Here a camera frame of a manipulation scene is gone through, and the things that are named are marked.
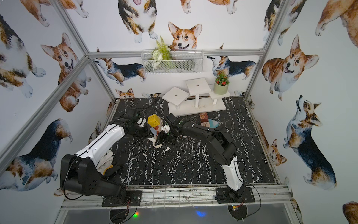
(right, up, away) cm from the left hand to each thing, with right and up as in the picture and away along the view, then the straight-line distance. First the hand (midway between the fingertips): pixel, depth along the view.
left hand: (153, 132), depth 84 cm
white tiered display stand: (+29, +22, +23) cm, 43 cm away
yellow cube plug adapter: (-1, +7, +6) cm, 9 cm away
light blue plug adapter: (0, 0, +4) cm, 4 cm away
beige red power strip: (+1, -4, -1) cm, 4 cm away
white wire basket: (+18, +46, +8) cm, 50 cm away
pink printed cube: (+33, +4, +10) cm, 35 cm away
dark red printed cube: (+33, +8, +13) cm, 36 cm away
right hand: (+2, -8, -2) cm, 8 cm away
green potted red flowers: (+44, +30, +11) cm, 54 cm away
